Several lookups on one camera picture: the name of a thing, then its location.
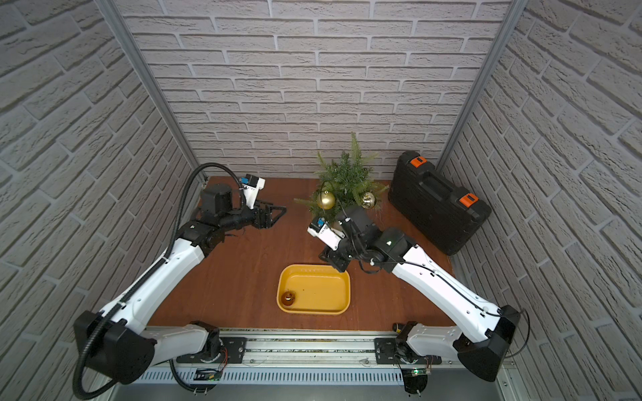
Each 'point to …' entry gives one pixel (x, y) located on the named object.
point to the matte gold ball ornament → (326, 200)
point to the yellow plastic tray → (313, 289)
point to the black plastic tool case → (446, 215)
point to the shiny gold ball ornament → (368, 200)
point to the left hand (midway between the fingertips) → (282, 204)
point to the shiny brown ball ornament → (287, 297)
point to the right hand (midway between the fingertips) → (328, 250)
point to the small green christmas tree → (345, 184)
